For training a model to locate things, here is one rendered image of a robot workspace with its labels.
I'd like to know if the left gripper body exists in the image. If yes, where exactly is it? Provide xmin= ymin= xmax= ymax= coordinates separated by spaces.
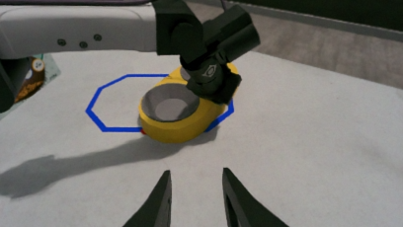
xmin=186 ymin=53 xmax=242 ymax=106

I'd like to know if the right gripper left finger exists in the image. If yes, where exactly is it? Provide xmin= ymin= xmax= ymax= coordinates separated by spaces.
xmin=121 ymin=170 xmax=172 ymax=227

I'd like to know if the adult cat food pouch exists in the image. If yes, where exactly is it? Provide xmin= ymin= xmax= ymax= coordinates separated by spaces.
xmin=0 ymin=53 xmax=62 ymax=120

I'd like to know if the blue tape outline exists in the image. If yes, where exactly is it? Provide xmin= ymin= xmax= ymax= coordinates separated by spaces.
xmin=85 ymin=74 xmax=234 ymax=134

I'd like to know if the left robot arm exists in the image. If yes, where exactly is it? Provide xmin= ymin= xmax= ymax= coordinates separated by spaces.
xmin=0 ymin=0 xmax=261 ymax=114

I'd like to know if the grey metal bowl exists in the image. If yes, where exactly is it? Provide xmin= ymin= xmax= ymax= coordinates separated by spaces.
xmin=141 ymin=83 xmax=200 ymax=122
xmin=180 ymin=66 xmax=191 ymax=82

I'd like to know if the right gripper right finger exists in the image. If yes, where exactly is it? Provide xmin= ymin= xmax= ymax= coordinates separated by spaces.
xmin=222 ymin=167 xmax=289 ymax=227

